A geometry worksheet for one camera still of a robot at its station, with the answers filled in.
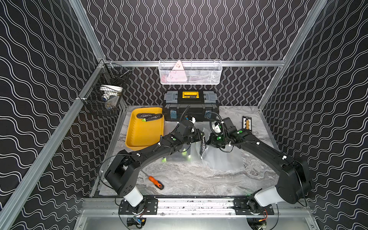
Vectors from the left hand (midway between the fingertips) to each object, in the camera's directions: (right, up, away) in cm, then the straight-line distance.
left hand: (205, 131), depth 81 cm
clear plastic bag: (+2, -13, +1) cm, 14 cm away
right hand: (+1, -6, +3) cm, 7 cm away
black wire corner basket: (-63, +38, +15) cm, 75 cm away
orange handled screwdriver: (-26, -29, -1) cm, 39 cm away
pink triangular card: (-16, +36, +8) cm, 40 cm away
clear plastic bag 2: (+19, -19, +9) cm, 28 cm away
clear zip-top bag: (-12, -16, +10) cm, 22 cm away
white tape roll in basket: (-53, +23, -1) cm, 58 cm away
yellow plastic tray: (-45, -4, +26) cm, 52 cm away
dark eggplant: (-9, -17, +8) cm, 21 cm away
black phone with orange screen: (+36, +5, +27) cm, 45 cm away
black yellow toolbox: (+1, +17, +17) cm, 24 cm away
